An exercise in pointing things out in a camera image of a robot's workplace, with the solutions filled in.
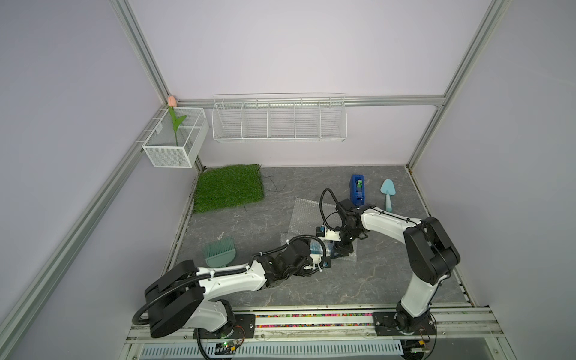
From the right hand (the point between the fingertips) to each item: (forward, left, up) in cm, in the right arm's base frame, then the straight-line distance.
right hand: (334, 246), depth 91 cm
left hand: (-4, +11, +8) cm, 14 cm away
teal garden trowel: (+31, -31, -2) cm, 44 cm away
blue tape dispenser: (+27, -13, +4) cm, 30 cm away
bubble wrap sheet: (+15, +11, -1) cm, 19 cm away
